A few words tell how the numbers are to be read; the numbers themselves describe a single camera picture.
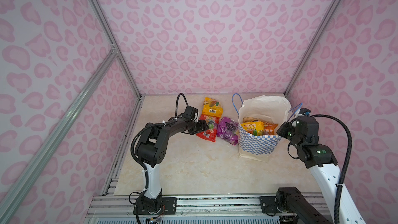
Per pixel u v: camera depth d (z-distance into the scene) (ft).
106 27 2.70
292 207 1.95
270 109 2.91
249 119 3.27
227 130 3.05
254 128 2.63
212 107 3.40
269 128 2.82
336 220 1.22
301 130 1.80
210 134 3.12
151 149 1.71
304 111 2.03
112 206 2.46
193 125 2.82
